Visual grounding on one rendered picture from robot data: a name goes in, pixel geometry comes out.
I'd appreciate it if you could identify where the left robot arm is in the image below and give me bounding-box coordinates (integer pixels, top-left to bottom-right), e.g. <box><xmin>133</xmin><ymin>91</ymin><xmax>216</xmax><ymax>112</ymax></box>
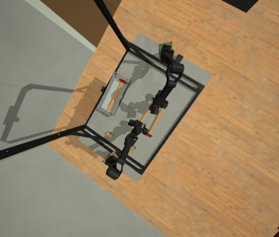
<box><xmin>150</xmin><ymin>44</ymin><xmax>184</xmax><ymax>115</ymax></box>

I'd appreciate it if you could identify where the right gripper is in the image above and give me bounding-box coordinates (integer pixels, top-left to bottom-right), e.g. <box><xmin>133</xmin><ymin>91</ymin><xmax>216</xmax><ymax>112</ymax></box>
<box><xmin>128</xmin><ymin>119</ymin><xmax>149</xmax><ymax>135</ymax></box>

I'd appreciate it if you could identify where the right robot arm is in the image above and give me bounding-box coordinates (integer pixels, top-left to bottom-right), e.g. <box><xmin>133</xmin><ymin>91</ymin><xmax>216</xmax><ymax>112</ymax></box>
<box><xmin>105</xmin><ymin>121</ymin><xmax>143</xmax><ymax>180</ymax></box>

